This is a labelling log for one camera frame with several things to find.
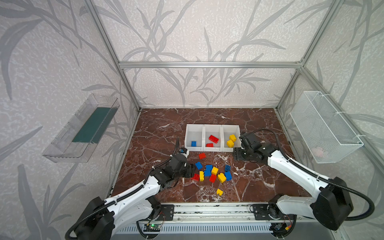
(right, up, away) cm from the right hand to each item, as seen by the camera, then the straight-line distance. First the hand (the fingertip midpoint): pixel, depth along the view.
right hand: (237, 149), depth 85 cm
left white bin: (-26, +4, +19) cm, 32 cm away
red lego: (-12, +4, +16) cm, 20 cm away
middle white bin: (-11, +10, +20) cm, 25 cm away
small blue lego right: (-5, -12, +3) cm, 13 cm away
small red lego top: (-20, -6, +9) cm, 23 cm away
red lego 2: (-15, 0, +12) cm, 19 cm away
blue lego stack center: (-17, -14, +1) cm, 22 cm away
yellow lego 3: (-9, -16, -1) cm, 18 cm away
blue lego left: (-22, -11, +5) cm, 25 cm away
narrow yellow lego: (-20, -15, 0) cm, 25 cm away
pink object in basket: (+37, +1, -12) cm, 39 cm away
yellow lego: (-2, +1, +12) cm, 12 cm away
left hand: (-24, -7, -2) cm, 25 cm away
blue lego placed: (-26, +1, +12) cm, 28 cm away
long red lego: (-24, -16, 0) cm, 28 cm away
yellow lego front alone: (-11, -22, -5) cm, 25 cm away
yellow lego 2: (-13, -12, 0) cm, 18 cm away
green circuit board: (-44, -35, -14) cm, 58 cm away
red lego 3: (-14, -17, 0) cm, 22 cm away
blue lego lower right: (-5, -15, +1) cm, 16 cm away
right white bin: (-2, +10, +17) cm, 20 cm away
